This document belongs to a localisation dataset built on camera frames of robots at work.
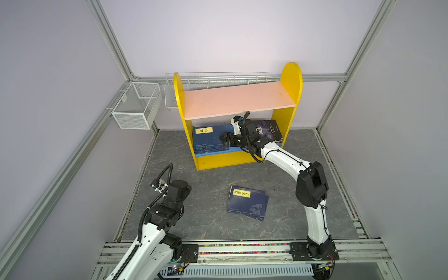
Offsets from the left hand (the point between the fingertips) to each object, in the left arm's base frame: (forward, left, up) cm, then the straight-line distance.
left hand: (182, 188), depth 79 cm
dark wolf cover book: (+30, -46, +4) cm, 55 cm away
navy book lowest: (-4, -33, -12) cm, 35 cm away
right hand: (+23, -21, +7) cm, 32 cm away
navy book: (+25, -11, +6) cm, 28 cm away
